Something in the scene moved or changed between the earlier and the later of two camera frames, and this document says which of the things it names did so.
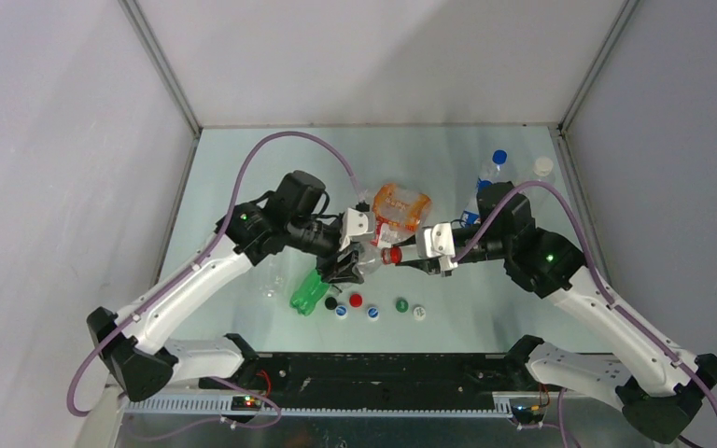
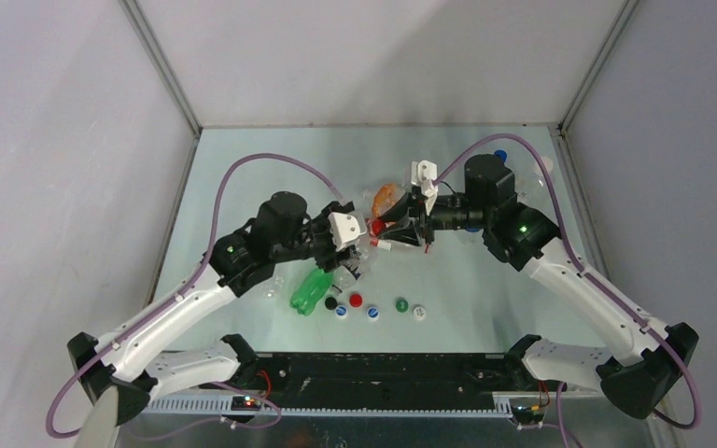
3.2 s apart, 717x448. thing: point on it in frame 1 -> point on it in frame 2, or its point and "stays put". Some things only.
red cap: [392, 255] -> [377, 227]
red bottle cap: [356, 300] stays put
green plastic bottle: [308, 293] stays put
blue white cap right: [372, 314] stays put
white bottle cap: [419, 314] stays put
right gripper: [428, 264] -> [410, 221]
